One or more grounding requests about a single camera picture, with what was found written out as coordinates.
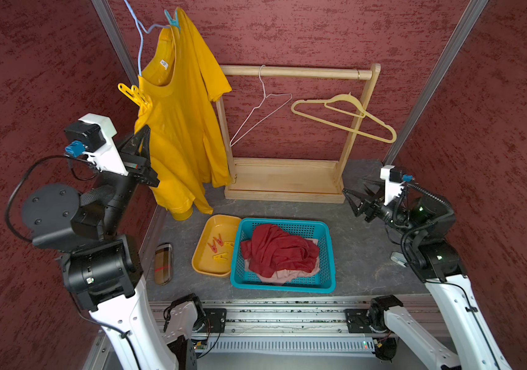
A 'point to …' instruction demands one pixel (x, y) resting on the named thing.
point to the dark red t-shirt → (271, 250)
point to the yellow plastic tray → (213, 253)
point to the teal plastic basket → (323, 280)
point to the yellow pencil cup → (183, 216)
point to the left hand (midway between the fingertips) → (145, 136)
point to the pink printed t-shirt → (287, 275)
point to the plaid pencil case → (163, 264)
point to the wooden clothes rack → (294, 180)
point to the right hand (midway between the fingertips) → (348, 191)
